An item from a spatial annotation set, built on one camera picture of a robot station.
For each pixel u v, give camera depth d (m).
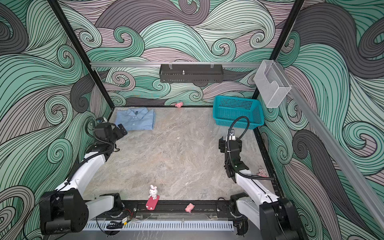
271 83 0.80
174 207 0.74
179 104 1.18
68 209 0.41
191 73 0.96
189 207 0.72
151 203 0.75
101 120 0.72
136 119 1.10
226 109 1.18
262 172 0.83
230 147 0.62
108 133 0.66
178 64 0.93
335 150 0.52
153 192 0.73
